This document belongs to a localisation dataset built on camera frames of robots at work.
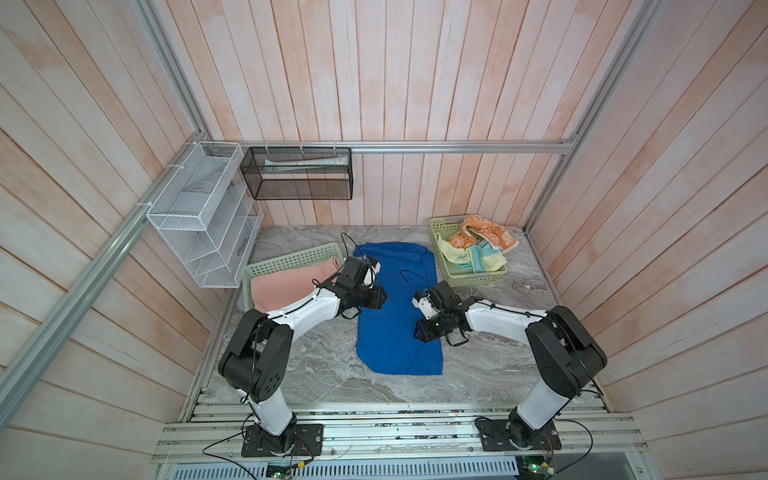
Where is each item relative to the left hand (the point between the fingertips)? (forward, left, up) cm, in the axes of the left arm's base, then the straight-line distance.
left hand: (381, 299), depth 90 cm
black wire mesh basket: (+42, +29, +16) cm, 54 cm away
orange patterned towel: (+32, -36, 0) cm, 48 cm away
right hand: (-6, -12, -8) cm, 16 cm away
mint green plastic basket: (+18, +32, -3) cm, 37 cm away
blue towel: (-8, -1, -9) cm, 12 cm away
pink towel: (+10, +37, -9) cm, 39 cm away
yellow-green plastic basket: (+37, -26, -5) cm, 46 cm away
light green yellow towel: (+16, -38, -2) cm, 41 cm away
